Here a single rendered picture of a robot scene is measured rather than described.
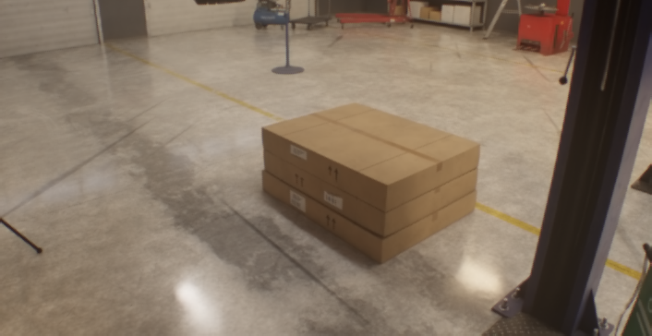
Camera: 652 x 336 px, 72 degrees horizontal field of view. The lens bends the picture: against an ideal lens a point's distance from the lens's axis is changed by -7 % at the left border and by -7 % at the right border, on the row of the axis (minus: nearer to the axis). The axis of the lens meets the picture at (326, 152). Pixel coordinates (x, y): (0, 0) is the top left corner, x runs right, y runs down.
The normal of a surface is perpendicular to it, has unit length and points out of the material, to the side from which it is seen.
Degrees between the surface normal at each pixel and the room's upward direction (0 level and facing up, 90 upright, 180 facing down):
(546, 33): 90
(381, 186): 87
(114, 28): 90
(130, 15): 90
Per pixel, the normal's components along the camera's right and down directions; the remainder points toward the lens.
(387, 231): 0.62, 0.41
